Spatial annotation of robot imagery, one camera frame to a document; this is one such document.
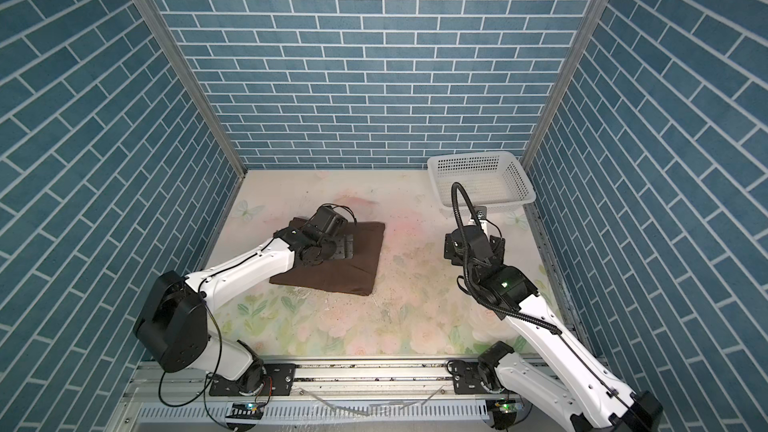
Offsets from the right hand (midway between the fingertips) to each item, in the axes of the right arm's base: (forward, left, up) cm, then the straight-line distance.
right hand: (467, 233), depth 75 cm
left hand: (+1, +34, -13) cm, 36 cm away
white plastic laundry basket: (+42, -17, -22) cm, 50 cm away
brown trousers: (-4, +32, -20) cm, 38 cm away
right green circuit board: (-34, -11, -24) cm, 43 cm away
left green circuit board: (-39, +52, -25) cm, 70 cm away
